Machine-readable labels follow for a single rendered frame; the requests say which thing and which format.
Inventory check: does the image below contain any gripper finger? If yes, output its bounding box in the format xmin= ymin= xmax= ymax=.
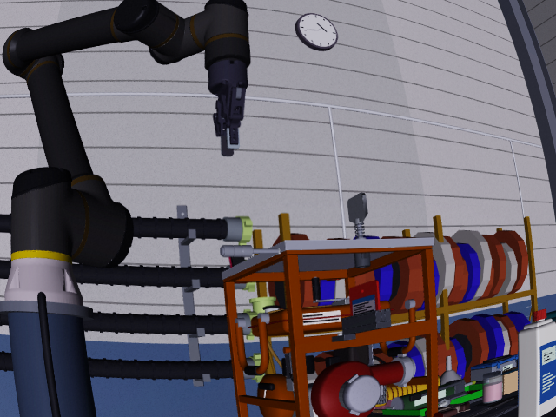
xmin=212 ymin=96 xmax=232 ymax=156
xmin=228 ymin=84 xmax=246 ymax=151

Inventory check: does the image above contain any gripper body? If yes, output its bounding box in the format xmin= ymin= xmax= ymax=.
xmin=206 ymin=58 xmax=249 ymax=100

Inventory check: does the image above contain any grey cover stud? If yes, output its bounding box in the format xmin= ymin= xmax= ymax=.
xmin=346 ymin=192 xmax=371 ymax=241

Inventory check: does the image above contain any orange fuel tank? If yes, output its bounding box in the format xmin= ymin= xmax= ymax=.
xmin=250 ymin=302 xmax=354 ymax=339

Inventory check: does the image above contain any red inspection tag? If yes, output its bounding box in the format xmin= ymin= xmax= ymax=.
xmin=348 ymin=281 xmax=380 ymax=317

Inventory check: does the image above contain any grey toothed ledge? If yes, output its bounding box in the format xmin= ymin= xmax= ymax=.
xmin=332 ymin=308 xmax=393 ymax=342

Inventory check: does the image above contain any red pump housing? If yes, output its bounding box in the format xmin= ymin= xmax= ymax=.
xmin=309 ymin=359 xmax=419 ymax=417

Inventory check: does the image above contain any pale pump outlet cap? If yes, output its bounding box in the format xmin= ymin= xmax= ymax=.
xmin=338 ymin=375 xmax=382 ymax=414

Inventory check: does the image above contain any orange pipe with white caps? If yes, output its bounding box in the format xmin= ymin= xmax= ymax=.
xmin=234 ymin=313 xmax=271 ymax=377

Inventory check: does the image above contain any orange pipe with black grip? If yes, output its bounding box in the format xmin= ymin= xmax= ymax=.
xmin=377 ymin=298 xmax=419 ymax=364

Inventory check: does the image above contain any orange round tank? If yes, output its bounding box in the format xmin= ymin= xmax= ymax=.
xmin=257 ymin=374 xmax=291 ymax=409

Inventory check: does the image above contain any grey steel column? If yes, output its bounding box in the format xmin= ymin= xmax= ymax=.
xmin=497 ymin=0 xmax=556 ymax=183

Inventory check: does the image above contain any yellow ribbed cylinder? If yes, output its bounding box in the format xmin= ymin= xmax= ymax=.
xmin=381 ymin=381 xmax=431 ymax=403

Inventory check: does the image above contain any grey funnel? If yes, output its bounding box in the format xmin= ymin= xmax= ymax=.
xmin=437 ymin=354 xmax=465 ymax=387

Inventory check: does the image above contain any blue box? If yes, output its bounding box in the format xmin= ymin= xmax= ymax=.
xmin=470 ymin=354 xmax=520 ymax=383

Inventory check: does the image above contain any green tray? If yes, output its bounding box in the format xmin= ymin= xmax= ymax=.
xmin=401 ymin=381 xmax=484 ymax=412

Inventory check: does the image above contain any pink jar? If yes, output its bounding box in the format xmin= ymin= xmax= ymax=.
xmin=481 ymin=371 xmax=505 ymax=404

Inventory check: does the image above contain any tan box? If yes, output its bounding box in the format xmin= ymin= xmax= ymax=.
xmin=501 ymin=368 xmax=520 ymax=396

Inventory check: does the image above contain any white canister with red cap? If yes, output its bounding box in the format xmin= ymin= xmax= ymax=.
xmin=517 ymin=308 xmax=556 ymax=417

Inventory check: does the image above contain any white wall clock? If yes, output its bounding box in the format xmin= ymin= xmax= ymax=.
xmin=295 ymin=12 xmax=340 ymax=51

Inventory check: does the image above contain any black wall hose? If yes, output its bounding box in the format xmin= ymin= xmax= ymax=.
xmin=0 ymin=259 xmax=234 ymax=290
xmin=82 ymin=308 xmax=261 ymax=340
xmin=0 ymin=214 xmax=255 ymax=243

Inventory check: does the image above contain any grey hose nozzle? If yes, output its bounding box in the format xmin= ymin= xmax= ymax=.
xmin=220 ymin=243 xmax=281 ymax=260

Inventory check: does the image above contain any grey wall bracket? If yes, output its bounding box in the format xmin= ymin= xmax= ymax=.
xmin=175 ymin=204 xmax=213 ymax=387

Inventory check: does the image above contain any orange fire pump frame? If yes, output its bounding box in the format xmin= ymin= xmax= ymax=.
xmin=222 ymin=248 xmax=440 ymax=417

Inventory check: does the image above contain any black pedestal cable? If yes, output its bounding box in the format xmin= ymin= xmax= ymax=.
xmin=36 ymin=291 xmax=62 ymax=417

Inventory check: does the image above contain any yellow hose rack with rolls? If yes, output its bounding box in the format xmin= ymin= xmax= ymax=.
xmin=253 ymin=211 xmax=539 ymax=392

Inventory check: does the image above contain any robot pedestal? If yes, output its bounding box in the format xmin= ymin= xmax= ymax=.
xmin=0 ymin=299 xmax=99 ymax=417

